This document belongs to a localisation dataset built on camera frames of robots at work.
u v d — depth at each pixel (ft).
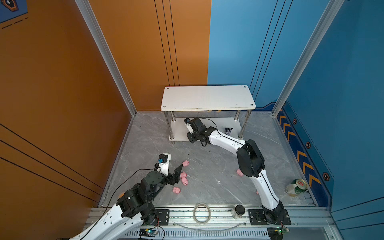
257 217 2.38
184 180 2.73
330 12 2.34
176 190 2.64
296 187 2.41
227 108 2.47
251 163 1.85
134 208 1.64
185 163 2.95
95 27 2.48
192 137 2.80
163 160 1.96
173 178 2.06
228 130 3.08
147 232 2.32
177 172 2.08
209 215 2.43
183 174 2.79
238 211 2.20
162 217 2.42
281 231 2.28
